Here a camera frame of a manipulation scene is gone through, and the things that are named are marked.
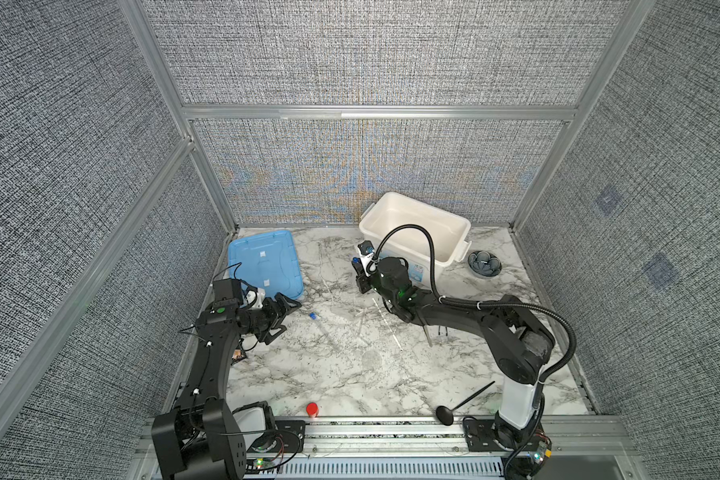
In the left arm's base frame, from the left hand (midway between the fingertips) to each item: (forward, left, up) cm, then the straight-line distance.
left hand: (293, 314), depth 81 cm
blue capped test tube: (+6, -4, -13) cm, 15 cm away
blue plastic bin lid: (+28, +13, -12) cm, 33 cm away
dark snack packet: (-6, +17, -12) cm, 21 cm away
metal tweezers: (-2, -39, -14) cm, 41 cm away
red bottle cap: (-21, -5, -12) cm, 25 cm away
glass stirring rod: (+4, -26, -13) cm, 30 cm away
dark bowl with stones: (+21, -63, -9) cm, 67 cm away
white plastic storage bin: (+6, -35, +21) cm, 41 cm away
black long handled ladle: (-24, -39, -13) cm, 47 cm away
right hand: (+15, -18, +4) cm, 24 cm away
